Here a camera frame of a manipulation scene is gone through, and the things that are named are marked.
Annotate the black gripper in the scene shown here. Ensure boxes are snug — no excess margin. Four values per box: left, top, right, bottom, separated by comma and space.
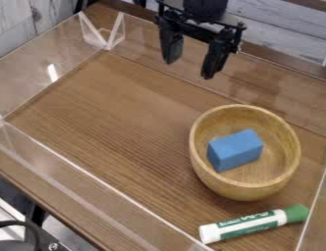
158, 0, 247, 79

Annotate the brown wooden bowl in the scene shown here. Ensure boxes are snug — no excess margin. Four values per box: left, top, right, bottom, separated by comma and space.
190, 104, 302, 201

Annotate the green and white marker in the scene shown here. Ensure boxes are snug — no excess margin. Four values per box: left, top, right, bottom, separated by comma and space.
199, 204, 310, 244

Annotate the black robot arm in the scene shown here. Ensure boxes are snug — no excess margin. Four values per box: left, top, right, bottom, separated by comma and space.
156, 0, 247, 79

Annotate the blue foam block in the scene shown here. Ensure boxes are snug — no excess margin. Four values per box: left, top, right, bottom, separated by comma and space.
207, 129, 265, 173

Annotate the black metal table leg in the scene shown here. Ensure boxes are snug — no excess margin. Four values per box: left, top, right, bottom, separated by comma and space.
32, 204, 48, 226

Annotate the clear acrylic enclosure wall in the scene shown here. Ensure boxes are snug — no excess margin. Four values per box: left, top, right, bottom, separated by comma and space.
0, 6, 326, 251

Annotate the black cable lower left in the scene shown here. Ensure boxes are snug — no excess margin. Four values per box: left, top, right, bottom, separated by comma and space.
0, 220, 42, 251

